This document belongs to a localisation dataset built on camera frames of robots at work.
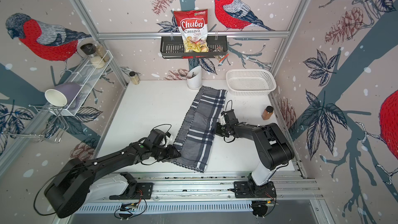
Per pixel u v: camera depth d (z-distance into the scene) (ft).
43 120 1.98
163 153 2.39
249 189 2.36
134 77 3.84
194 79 3.52
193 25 2.65
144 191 2.42
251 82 4.00
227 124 2.61
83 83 2.35
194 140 2.95
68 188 1.34
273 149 1.57
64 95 2.01
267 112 3.07
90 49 2.56
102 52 2.83
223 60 2.96
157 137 2.25
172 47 3.12
